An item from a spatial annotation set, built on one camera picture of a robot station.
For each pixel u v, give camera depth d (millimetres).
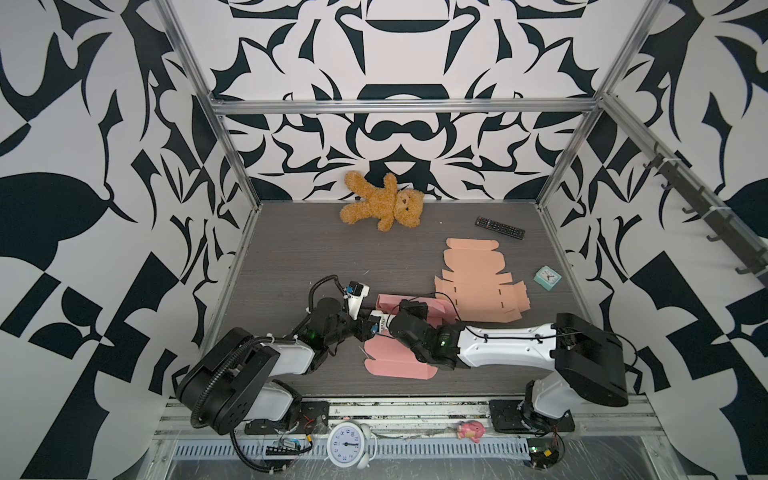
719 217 590
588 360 437
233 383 434
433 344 615
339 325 716
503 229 1106
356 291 760
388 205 1109
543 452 713
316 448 712
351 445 687
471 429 702
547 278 971
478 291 964
